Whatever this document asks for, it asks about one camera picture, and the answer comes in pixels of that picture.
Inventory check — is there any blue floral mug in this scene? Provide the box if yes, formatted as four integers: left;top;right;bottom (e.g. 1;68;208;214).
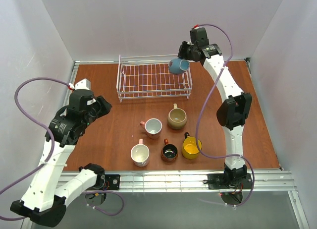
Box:
168;58;190;75

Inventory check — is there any pink floral mug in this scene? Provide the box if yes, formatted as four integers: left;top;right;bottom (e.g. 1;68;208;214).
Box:
140;118;162;139

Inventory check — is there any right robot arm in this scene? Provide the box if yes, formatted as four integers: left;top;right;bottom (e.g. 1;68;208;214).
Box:
178;24;252;186

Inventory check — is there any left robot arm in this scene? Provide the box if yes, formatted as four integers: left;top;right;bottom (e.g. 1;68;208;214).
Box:
10;89;112;228

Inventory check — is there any beige round mug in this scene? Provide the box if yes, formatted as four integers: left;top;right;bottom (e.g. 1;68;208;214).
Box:
167;103;187;130

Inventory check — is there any dark brown glazed mug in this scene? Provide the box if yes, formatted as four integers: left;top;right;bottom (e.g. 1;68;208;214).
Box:
160;139;178;163

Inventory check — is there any yellow enamel mug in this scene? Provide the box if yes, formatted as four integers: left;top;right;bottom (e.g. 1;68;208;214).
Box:
182;132;200;160

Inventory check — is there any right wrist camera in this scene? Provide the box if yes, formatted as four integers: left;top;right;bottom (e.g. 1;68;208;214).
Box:
190;26;204;45

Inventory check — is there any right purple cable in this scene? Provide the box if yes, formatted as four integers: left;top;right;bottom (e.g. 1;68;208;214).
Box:
195;24;255;207

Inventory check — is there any white wire dish rack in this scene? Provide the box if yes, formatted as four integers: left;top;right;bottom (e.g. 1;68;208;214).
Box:
116;55;192;102

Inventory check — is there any white mug pink handle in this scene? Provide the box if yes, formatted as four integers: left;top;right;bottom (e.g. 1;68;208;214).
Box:
130;139;150;167

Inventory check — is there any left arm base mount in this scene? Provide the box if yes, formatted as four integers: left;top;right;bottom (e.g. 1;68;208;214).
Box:
85;174;121;206

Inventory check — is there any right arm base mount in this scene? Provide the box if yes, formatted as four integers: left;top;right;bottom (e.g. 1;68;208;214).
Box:
203;173;253;206

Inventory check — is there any aluminium front rail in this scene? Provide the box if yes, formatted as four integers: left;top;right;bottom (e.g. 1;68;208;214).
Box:
107;169;297;193

